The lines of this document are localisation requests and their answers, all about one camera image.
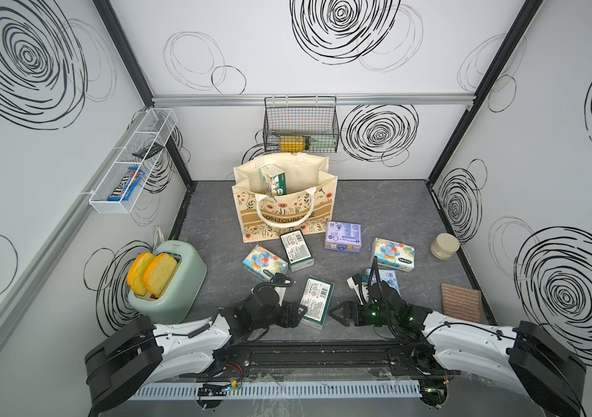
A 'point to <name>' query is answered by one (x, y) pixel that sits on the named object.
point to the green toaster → (176, 303)
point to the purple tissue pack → (343, 236)
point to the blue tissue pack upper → (388, 275)
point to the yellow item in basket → (292, 143)
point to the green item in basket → (322, 142)
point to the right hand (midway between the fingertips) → (337, 315)
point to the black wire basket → (300, 124)
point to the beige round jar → (444, 247)
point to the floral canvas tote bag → (308, 205)
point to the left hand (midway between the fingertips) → (299, 310)
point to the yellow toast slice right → (158, 274)
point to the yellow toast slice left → (135, 274)
